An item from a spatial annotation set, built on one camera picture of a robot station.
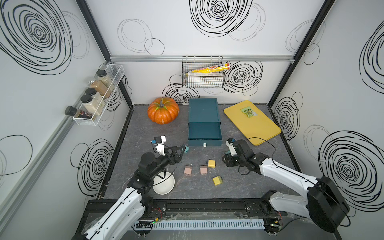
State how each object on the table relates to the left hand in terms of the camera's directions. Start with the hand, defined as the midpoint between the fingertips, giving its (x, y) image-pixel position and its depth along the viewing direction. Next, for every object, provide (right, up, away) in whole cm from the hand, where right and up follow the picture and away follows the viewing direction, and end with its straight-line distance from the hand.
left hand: (181, 148), depth 73 cm
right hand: (+25, -8, +12) cm, 28 cm away
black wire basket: (+14, +38, +13) cm, 42 cm away
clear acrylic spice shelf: (-45, +45, +24) cm, 68 cm away
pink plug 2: (+12, -15, +12) cm, 22 cm away
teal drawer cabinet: (+13, +9, +10) cm, 18 cm away
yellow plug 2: (+19, -19, +7) cm, 28 cm away
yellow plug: (+17, -12, +13) cm, 25 cm away
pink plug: (+3, -15, +12) cm, 19 cm away
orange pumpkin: (-15, +20, +26) cm, 36 cm away
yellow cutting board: (+49, +12, +35) cm, 61 cm away
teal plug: (+2, -5, +20) cm, 21 cm away
